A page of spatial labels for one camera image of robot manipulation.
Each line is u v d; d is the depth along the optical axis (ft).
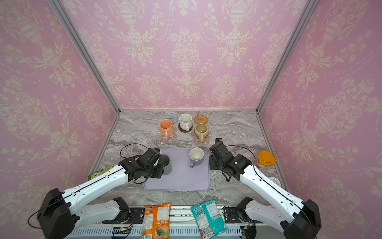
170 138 3.39
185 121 3.37
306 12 2.31
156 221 2.30
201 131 3.40
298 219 1.25
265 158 2.75
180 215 2.49
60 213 1.27
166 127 3.48
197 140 3.35
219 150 1.88
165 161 2.65
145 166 2.02
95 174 2.86
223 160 1.87
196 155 3.07
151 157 2.05
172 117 3.84
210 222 2.29
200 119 3.81
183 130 3.48
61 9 2.33
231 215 2.39
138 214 2.45
